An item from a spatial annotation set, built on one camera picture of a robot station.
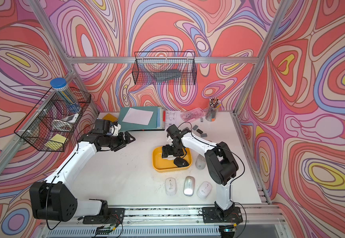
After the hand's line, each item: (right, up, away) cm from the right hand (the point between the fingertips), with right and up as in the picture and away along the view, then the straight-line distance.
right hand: (170, 158), depth 89 cm
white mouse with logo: (+19, -15, -9) cm, 26 cm away
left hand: (-22, +12, -8) cm, 26 cm away
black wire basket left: (-61, +20, -23) cm, 68 cm away
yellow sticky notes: (-50, +13, -26) cm, 57 cm away
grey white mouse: (+18, -2, +1) cm, 19 cm away
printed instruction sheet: (+1, +27, +27) cm, 38 cm away
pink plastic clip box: (+18, +30, +30) cm, 45 cm away
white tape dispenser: (-51, +21, -19) cm, 58 cm away
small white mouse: (0, -14, -9) cm, 16 cm away
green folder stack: (-11, +23, +22) cm, 34 cm away
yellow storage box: (-5, -4, 0) cm, 7 cm away
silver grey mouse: (+11, -14, -8) cm, 19 cm away
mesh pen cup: (+30, +31, +18) cm, 47 cm away
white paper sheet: (-27, +28, +27) cm, 47 cm away
